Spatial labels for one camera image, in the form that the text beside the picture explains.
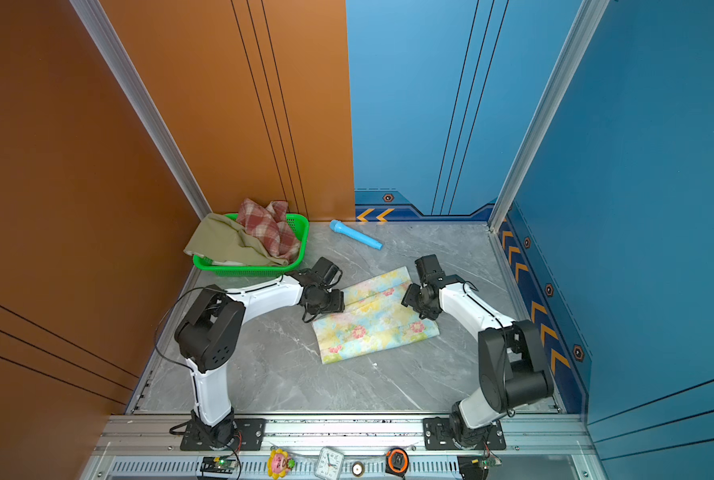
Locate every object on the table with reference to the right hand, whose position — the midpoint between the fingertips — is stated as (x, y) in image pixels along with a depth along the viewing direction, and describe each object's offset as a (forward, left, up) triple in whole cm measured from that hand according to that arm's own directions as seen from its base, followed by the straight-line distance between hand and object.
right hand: (408, 304), depth 91 cm
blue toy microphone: (+36, +24, -1) cm, 43 cm away
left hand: (+2, +21, -3) cm, 22 cm away
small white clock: (-40, +22, -3) cm, 45 cm away
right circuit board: (-40, -13, -7) cm, 43 cm away
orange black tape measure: (-40, +6, -2) cm, 40 cm away
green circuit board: (-40, +48, -6) cm, 63 cm away
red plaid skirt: (+27, +46, +10) cm, 54 cm away
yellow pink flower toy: (-40, +33, -1) cm, 52 cm away
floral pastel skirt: (-3, +11, -3) cm, 12 cm away
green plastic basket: (+32, +38, +4) cm, 50 cm away
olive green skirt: (+23, +64, +5) cm, 68 cm away
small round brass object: (-41, +15, -2) cm, 44 cm away
